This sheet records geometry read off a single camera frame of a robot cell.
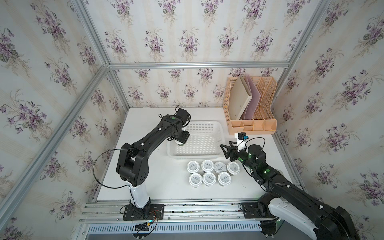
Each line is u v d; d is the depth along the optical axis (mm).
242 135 672
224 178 782
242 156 680
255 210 721
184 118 722
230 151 688
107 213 748
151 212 719
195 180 769
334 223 394
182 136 779
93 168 819
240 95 1012
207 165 825
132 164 471
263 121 1012
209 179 779
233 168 817
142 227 714
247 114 1021
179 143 802
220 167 833
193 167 819
